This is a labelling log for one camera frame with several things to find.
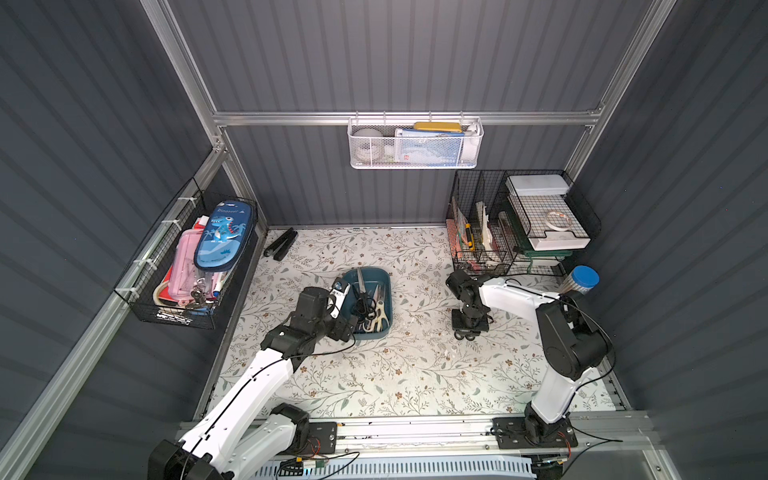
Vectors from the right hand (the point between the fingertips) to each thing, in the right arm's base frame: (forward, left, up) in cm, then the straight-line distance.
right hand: (467, 331), depth 91 cm
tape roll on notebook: (+30, -31, +19) cm, 47 cm away
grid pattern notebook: (+35, -24, +18) cm, 46 cm away
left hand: (-1, +38, +15) cm, 41 cm away
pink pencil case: (0, +71, +32) cm, 78 cm away
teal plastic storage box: (+20, +30, 0) cm, 36 cm away
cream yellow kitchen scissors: (+11, +28, +1) cm, 30 cm away
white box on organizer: (+43, -23, +22) cm, 54 cm away
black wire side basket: (-7, +75, +36) cm, 83 cm away
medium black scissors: (+6, +32, +5) cm, 33 cm away
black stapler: (+33, +66, +2) cm, 74 cm away
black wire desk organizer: (+32, -19, +16) cm, 40 cm away
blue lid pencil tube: (+7, -29, +19) cm, 35 cm away
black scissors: (-4, +2, +6) cm, 7 cm away
